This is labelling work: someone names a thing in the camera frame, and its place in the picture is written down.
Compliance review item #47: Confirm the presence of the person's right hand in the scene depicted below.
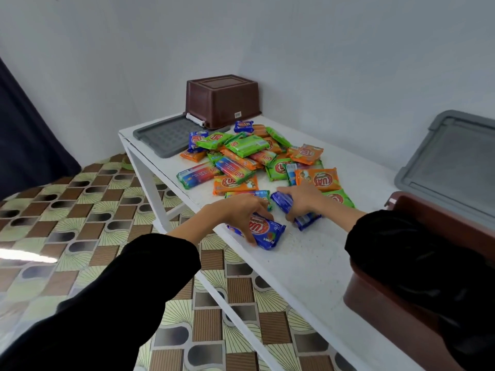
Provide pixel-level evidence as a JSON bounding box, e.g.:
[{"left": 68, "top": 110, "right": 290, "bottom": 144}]
[{"left": 276, "top": 183, "right": 325, "bottom": 223}]

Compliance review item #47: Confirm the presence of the person's left hand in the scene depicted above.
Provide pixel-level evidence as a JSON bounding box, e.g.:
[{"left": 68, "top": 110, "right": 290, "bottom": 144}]
[{"left": 205, "top": 193, "right": 275, "bottom": 246}]

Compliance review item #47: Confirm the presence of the blue snack packet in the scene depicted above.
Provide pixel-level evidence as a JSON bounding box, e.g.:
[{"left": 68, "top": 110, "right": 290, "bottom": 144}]
[
  {"left": 270, "top": 191, "right": 322, "bottom": 231},
  {"left": 226, "top": 212, "right": 287, "bottom": 251}
]

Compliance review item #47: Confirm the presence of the pile of colourful soap packets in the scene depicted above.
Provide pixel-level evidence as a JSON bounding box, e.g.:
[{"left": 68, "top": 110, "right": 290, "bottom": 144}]
[{"left": 176, "top": 120, "right": 356, "bottom": 213}]

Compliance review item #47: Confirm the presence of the grey plastic lid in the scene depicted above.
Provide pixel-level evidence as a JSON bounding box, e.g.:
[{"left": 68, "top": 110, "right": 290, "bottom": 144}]
[
  {"left": 133, "top": 113, "right": 206, "bottom": 159},
  {"left": 394, "top": 110, "right": 495, "bottom": 230}
]

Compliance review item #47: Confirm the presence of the brown storage box with sticker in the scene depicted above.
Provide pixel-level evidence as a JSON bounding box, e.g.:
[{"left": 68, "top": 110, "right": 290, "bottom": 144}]
[{"left": 184, "top": 74, "right": 262, "bottom": 131}]

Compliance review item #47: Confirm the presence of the brown plastic box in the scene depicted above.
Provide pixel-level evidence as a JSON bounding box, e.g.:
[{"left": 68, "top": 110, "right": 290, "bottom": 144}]
[{"left": 343, "top": 191, "right": 495, "bottom": 371}]

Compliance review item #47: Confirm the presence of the person's right forearm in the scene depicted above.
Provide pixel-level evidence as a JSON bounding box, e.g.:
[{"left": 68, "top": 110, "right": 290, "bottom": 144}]
[{"left": 318, "top": 196, "right": 495, "bottom": 371}]

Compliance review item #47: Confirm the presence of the person's left forearm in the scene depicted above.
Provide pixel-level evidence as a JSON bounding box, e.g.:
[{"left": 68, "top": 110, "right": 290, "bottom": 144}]
[{"left": 0, "top": 206, "right": 219, "bottom": 371}]

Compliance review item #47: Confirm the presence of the dark blue curtain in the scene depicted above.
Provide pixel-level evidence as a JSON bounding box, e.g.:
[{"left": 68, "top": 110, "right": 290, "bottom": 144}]
[{"left": 0, "top": 57, "right": 82, "bottom": 201}]

